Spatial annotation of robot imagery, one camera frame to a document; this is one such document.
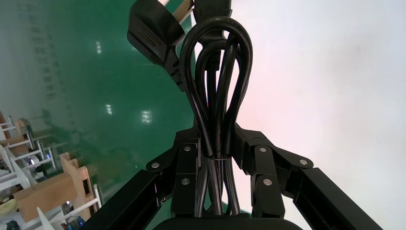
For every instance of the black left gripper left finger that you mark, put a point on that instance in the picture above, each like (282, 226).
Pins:
(187, 177)

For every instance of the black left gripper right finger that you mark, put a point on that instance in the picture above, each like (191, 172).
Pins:
(266, 184)

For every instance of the tall cardboard carton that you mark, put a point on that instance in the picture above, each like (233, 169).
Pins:
(44, 193)

